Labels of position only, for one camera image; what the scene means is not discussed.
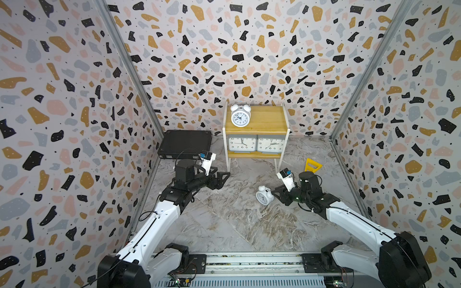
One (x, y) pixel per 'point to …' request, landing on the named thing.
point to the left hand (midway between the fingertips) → (223, 171)
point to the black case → (184, 144)
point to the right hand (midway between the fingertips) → (275, 190)
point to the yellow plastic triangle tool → (308, 168)
